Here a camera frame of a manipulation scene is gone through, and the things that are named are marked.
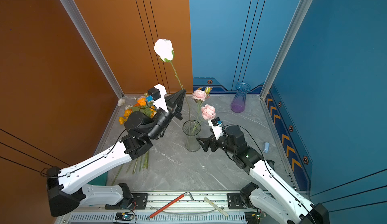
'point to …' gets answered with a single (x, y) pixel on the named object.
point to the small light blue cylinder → (266, 147)
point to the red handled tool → (168, 205)
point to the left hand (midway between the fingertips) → (184, 89)
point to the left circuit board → (124, 216)
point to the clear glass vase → (191, 129)
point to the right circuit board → (254, 217)
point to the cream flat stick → (215, 206)
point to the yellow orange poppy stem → (126, 113)
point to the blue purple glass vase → (238, 104)
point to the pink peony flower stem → (141, 97)
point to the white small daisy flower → (121, 102)
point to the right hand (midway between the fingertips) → (205, 134)
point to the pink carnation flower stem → (205, 112)
